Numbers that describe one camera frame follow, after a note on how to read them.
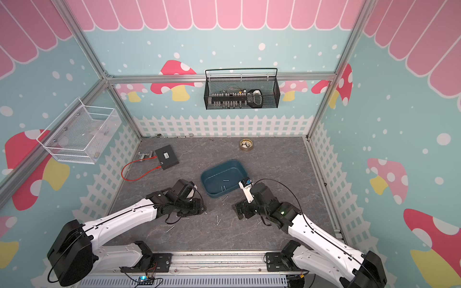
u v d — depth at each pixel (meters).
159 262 0.75
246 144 1.16
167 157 1.08
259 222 0.85
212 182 0.99
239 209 0.68
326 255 0.44
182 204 0.68
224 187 0.96
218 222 0.85
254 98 0.90
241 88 0.94
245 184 0.67
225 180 0.99
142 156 1.09
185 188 0.66
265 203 0.57
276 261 0.75
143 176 1.03
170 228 0.83
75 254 0.40
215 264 0.75
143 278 0.74
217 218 0.87
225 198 0.92
